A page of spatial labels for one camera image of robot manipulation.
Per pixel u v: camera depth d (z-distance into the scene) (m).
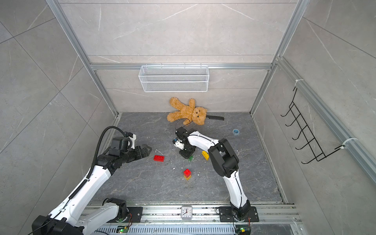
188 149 0.78
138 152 0.70
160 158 0.92
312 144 0.64
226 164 0.55
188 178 0.85
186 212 0.73
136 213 0.73
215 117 1.18
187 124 1.11
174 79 1.01
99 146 0.55
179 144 0.88
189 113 1.11
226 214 0.74
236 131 1.07
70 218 0.40
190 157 0.92
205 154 0.93
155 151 0.97
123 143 0.61
